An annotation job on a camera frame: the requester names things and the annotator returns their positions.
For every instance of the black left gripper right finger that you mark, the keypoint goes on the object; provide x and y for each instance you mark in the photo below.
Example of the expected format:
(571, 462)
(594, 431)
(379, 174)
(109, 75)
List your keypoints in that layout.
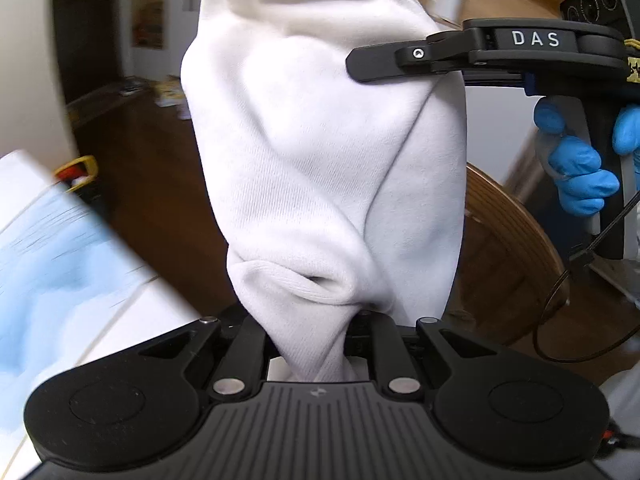
(400, 360)

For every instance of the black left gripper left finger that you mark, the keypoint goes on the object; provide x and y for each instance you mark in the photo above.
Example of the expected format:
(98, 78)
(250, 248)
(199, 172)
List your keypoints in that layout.
(236, 367)

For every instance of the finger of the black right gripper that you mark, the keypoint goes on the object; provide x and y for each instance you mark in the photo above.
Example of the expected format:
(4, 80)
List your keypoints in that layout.
(436, 54)

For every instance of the white hooded sweatshirt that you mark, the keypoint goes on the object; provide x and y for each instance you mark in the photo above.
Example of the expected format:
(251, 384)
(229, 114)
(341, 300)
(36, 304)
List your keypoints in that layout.
(333, 196)

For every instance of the blue gloved right hand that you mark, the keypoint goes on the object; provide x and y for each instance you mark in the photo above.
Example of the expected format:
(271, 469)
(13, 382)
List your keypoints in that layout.
(574, 166)

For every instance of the wooden chair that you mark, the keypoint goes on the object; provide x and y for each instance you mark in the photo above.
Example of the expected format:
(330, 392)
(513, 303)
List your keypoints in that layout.
(507, 264)

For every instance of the yellow red object on floor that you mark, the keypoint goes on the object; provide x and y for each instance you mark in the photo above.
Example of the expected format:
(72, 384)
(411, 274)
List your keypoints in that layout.
(78, 173)

